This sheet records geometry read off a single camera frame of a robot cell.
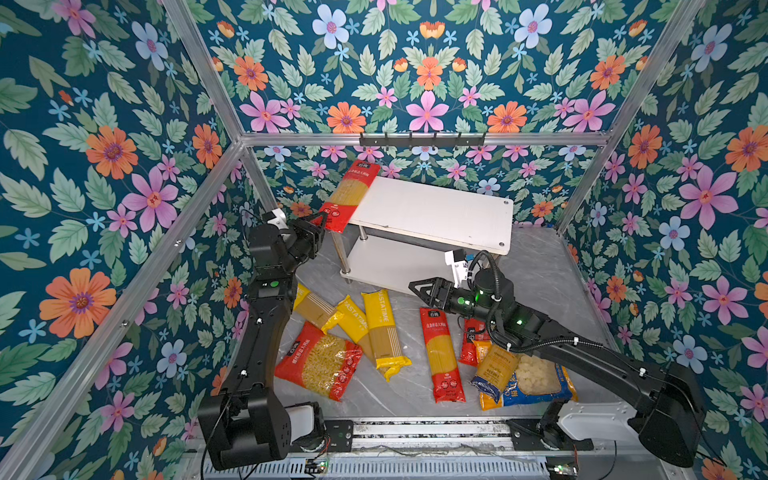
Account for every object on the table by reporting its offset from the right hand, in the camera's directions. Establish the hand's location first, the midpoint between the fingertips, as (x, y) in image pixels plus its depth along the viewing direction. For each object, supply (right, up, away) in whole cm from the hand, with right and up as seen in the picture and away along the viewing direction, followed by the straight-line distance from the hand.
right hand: (414, 286), depth 68 cm
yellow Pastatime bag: (-19, -14, +25) cm, 34 cm away
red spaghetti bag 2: (+8, -21, +18) cm, 29 cm away
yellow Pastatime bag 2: (-32, -10, +27) cm, 43 cm away
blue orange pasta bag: (+33, -26, +11) cm, 43 cm away
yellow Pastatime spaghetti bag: (-9, -17, +20) cm, 27 cm away
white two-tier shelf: (-3, +14, +6) cm, 15 cm away
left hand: (-20, +19, +1) cm, 28 cm away
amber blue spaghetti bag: (+22, -21, +7) cm, 31 cm away
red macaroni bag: (-27, -23, +15) cm, 38 cm away
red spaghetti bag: (-18, +23, +10) cm, 31 cm away
